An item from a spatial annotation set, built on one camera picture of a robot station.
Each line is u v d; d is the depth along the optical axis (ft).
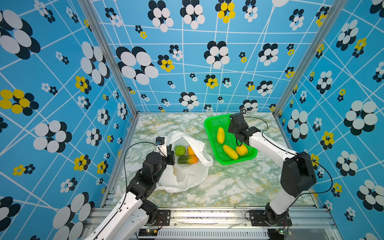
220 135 3.31
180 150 3.05
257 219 2.37
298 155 1.56
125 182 1.67
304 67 2.97
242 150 2.99
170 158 2.12
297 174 1.50
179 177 2.76
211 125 3.57
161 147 2.03
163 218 2.38
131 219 1.89
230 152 3.08
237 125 2.24
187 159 2.96
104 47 2.67
